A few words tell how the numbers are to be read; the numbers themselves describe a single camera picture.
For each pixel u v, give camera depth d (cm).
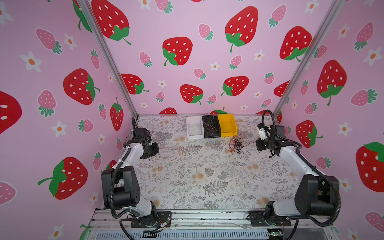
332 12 70
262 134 80
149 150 79
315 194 43
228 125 111
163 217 75
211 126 111
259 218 73
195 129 112
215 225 73
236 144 104
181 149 101
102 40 79
